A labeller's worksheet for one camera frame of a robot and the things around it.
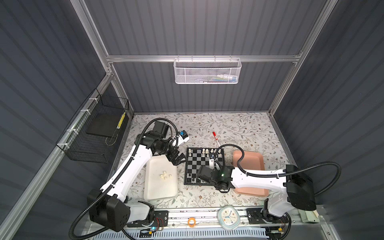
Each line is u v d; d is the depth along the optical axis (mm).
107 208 385
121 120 798
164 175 870
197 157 937
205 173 600
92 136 716
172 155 659
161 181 867
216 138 1045
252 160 955
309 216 691
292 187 421
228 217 714
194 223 721
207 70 1236
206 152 940
